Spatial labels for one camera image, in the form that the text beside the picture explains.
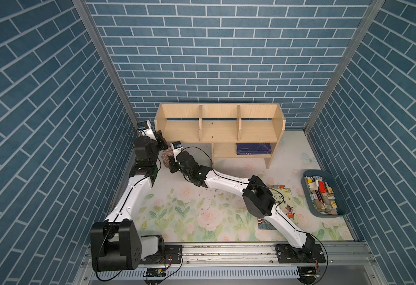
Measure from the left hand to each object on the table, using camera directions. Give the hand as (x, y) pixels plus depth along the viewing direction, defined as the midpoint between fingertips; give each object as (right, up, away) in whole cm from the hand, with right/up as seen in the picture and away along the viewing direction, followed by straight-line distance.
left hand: (166, 130), depth 80 cm
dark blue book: (+38, -9, +14) cm, 42 cm away
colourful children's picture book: (+57, -37, +7) cm, 68 cm away
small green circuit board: (-2, -59, -8) cm, 60 cm away
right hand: (-1, -13, +9) cm, 15 cm away
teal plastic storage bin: (+78, -32, +9) cm, 85 cm away
